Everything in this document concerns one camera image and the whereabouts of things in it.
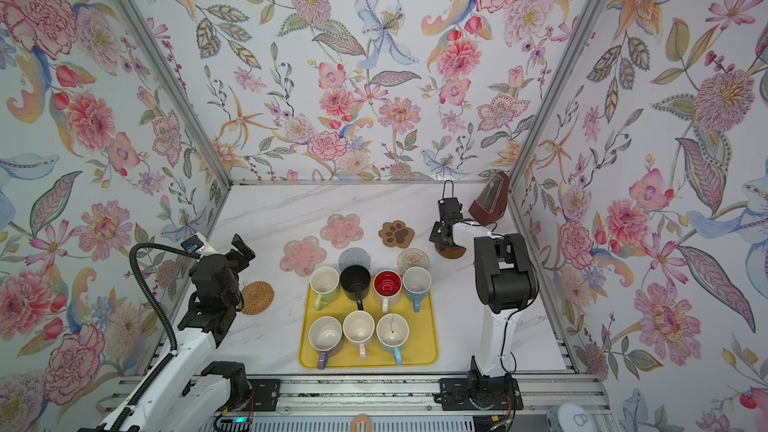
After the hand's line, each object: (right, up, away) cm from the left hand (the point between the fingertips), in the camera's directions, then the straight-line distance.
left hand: (231, 242), depth 80 cm
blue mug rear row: (+51, -14, +12) cm, 54 cm away
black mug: (+32, -12, +8) cm, 35 cm away
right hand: (+61, 0, +25) cm, 66 cm away
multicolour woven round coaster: (+50, -7, +18) cm, 53 cm away
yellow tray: (+50, -28, +1) cm, 58 cm away
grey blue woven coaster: (+31, -7, +20) cm, 37 cm away
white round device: (+83, -38, -12) cm, 92 cm away
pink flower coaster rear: (+25, +2, +27) cm, 37 cm away
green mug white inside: (+23, -13, +8) cm, 27 cm away
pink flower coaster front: (+13, -7, +21) cm, 25 cm away
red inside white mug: (+42, -14, +11) cm, 45 cm away
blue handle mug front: (+43, -25, +4) cm, 50 cm away
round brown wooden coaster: (+62, -5, +20) cm, 66 cm away
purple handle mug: (+24, -25, +3) cm, 35 cm away
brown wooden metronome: (+77, +11, +24) cm, 82 cm away
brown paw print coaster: (+45, +1, +27) cm, 52 cm away
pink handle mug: (+34, -24, +4) cm, 42 cm away
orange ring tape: (+35, -41, -8) cm, 55 cm away
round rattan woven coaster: (+3, -18, +10) cm, 21 cm away
